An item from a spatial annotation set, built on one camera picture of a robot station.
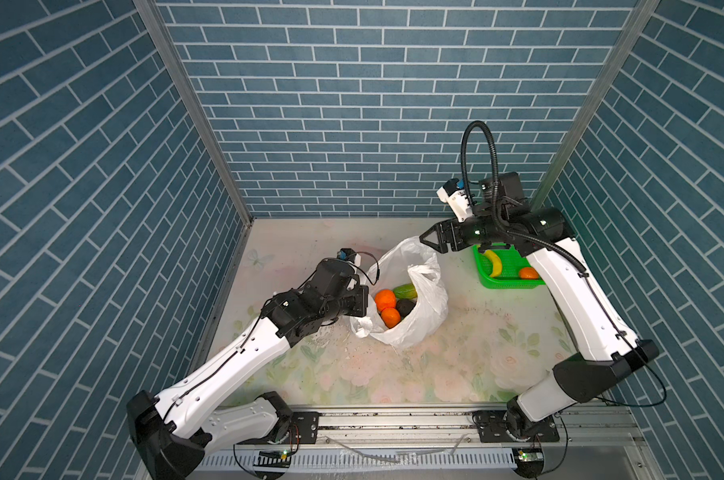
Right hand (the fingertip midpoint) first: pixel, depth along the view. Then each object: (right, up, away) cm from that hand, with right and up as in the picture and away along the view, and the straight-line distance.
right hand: (429, 230), depth 69 cm
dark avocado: (-4, -22, +22) cm, 32 cm away
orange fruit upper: (-10, -20, +22) cm, 32 cm away
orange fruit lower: (-8, -25, +20) cm, 33 cm away
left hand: (-13, -16, +3) cm, 21 cm away
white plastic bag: (-3, -8, +16) cm, 18 cm away
